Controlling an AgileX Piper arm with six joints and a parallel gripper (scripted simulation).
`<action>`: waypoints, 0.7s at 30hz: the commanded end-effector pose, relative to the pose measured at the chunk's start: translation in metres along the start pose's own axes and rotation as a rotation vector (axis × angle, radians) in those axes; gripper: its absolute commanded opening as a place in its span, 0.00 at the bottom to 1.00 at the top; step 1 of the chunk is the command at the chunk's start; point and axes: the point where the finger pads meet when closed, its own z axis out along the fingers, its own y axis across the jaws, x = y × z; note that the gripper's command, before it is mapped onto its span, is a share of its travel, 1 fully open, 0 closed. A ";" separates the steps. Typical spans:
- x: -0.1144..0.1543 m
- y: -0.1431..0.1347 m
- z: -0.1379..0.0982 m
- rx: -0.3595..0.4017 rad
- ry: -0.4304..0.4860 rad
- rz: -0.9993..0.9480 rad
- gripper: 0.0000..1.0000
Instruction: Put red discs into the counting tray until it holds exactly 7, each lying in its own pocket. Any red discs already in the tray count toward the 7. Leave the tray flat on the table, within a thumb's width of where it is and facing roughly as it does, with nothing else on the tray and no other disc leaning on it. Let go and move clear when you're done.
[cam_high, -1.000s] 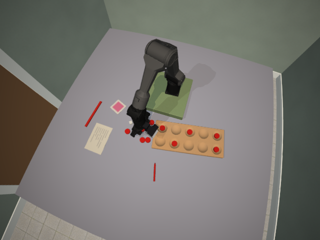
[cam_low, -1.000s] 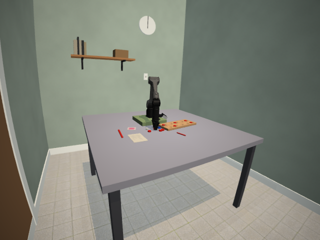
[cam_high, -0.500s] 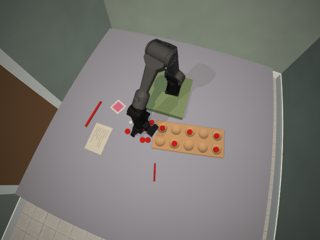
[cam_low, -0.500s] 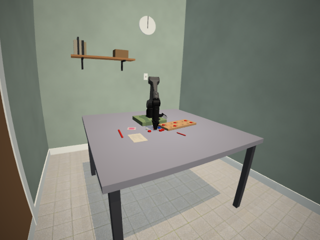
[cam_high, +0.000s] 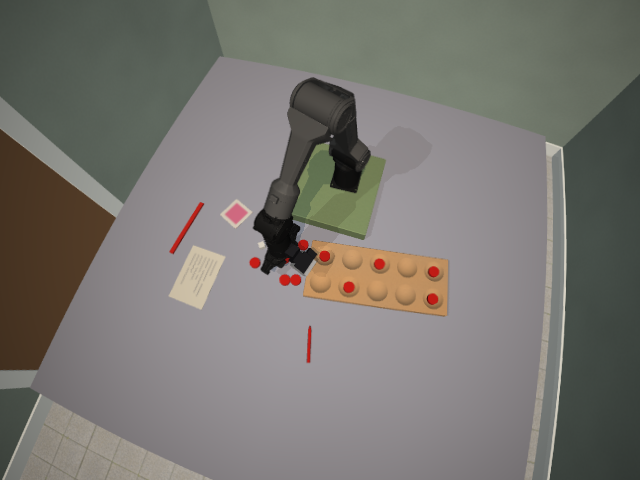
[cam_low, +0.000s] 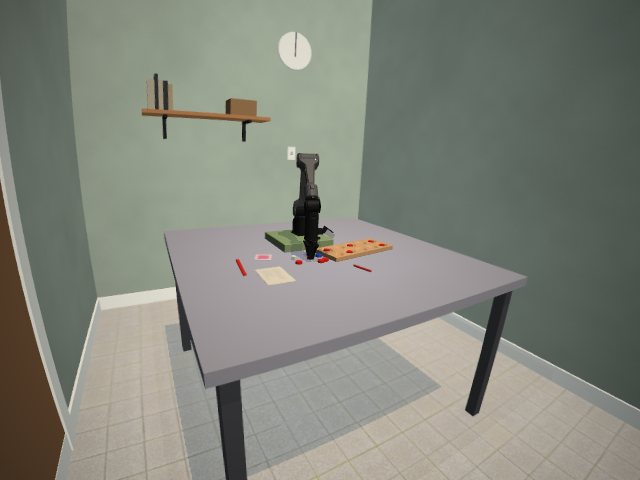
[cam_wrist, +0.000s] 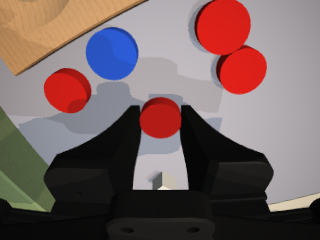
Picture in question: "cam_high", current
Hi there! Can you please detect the tan tray with round pockets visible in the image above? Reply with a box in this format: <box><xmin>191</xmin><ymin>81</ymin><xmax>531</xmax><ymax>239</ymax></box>
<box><xmin>303</xmin><ymin>240</ymin><xmax>448</xmax><ymax>316</ymax></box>

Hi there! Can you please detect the red flat bar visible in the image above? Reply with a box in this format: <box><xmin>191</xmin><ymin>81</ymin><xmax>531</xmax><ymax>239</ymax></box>
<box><xmin>169</xmin><ymin>202</ymin><xmax>204</xmax><ymax>254</ymax></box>

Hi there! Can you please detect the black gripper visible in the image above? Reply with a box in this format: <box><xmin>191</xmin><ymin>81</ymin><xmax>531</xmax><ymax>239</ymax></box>
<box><xmin>260</xmin><ymin>223</ymin><xmax>300</xmax><ymax>274</ymax></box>

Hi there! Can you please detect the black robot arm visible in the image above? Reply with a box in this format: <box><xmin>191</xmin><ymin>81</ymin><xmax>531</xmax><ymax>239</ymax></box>
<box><xmin>253</xmin><ymin>77</ymin><xmax>371</xmax><ymax>276</ymax></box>

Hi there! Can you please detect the beige paper sheet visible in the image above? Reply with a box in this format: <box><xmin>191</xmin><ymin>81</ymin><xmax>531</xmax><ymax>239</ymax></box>
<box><xmin>169</xmin><ymin>245</ymin><xmax>225</xmax><ymax>310</ymax></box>

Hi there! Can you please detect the pink square tile with cream border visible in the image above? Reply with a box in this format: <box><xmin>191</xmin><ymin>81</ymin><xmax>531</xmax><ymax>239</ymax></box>
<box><xmin>220</xmin><ymin>199</ymin><xmax>253</xmax><ymax>228</ymax></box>

